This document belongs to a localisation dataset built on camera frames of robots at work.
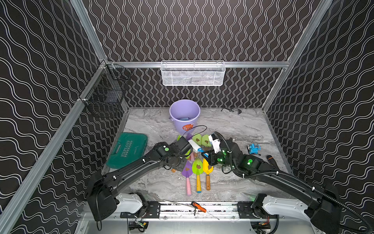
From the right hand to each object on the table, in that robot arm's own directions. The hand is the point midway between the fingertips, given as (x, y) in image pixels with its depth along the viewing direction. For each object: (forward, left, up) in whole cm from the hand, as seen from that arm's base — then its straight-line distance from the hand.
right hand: (202, 152), depth 75 cm
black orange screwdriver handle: (+4, -44, -18) cm, 48 cm away
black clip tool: (+50, -28, -18) cm, 60 cm away
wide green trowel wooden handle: (+21, +1, -18) cm, 28 cm away
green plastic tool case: (+11, +44, -13) cm, 47 cm away
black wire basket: (+34, +62, +8) cm, 71 cm away
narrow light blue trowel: (+38, +11, -16) cm, 42 cm away
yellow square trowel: (-1, -4, -19) cm, 19 cm away
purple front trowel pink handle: (-3, +8, -19) cm, 21 cm away
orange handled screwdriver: (-21, +4, -17) cm, 27 cm away
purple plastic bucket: (+36, +10, -9) cm, 39 cm away
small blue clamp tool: (+11, -34, -15) cm, 38 cm away
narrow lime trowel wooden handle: (+21, +15, -18) cm, 32 cm away
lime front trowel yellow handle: (0, +2, -19) cm, 19 cm away
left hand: (-5, +10, -4) cm, 12 cm away
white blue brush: (+4, +4, -2) cm, 6 cm away
